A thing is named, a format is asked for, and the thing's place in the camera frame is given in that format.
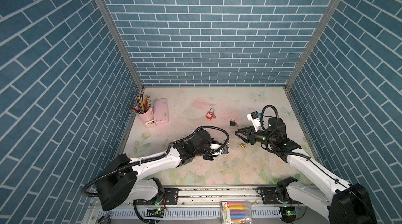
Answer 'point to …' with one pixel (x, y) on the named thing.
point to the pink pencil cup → (147, 117)
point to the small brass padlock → (242, 145)
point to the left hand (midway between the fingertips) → (220, 145)
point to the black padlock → (232, 122)
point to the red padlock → (210, 115)
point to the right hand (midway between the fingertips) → (236, 131)
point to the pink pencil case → (161, 114)
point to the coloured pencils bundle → (143, 103)
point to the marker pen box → (236, 212)
